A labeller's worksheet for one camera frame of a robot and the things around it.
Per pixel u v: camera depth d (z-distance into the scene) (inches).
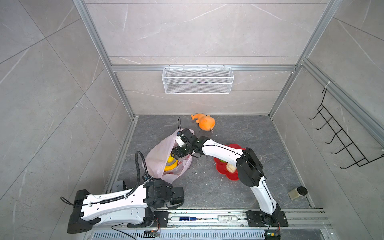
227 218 28.7
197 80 39.7
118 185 29.4
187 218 28.8
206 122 41.6
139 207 17.9
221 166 33.9
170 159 35.1
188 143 27.7
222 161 24.1
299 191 29.1
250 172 21.0
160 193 18.5
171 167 35.5
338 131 26.8
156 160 31.2
